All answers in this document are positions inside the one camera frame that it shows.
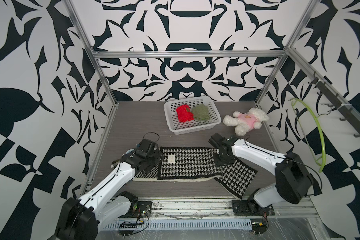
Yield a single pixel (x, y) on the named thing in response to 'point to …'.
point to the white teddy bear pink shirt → (246, 122)
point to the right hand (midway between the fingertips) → (219, 162)
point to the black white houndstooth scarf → (184, 162)
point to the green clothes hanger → (323, 162)
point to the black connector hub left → (128, 225)
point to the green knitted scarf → (201, 112)
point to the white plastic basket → (193, 126)
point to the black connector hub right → (258, 228)
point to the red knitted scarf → (183, 115)
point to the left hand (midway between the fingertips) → (160, 156)
